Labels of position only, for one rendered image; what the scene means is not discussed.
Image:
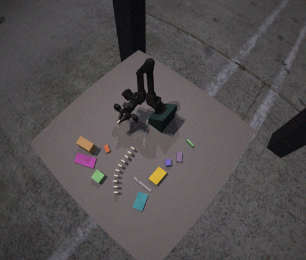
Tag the yellow rectangular block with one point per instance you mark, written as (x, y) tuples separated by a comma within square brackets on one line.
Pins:
[(157, 176)]

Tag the orange rectangular block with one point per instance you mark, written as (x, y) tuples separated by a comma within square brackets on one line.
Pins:
[(107, 148)]

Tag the purple flat block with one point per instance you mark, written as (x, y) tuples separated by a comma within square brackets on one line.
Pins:
[(179, 157), (85, 160)]

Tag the small blue cube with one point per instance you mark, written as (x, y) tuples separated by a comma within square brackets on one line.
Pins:
[(168, 162)]

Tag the teal flat block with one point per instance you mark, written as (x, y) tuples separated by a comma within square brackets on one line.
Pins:
[(140, 201)]

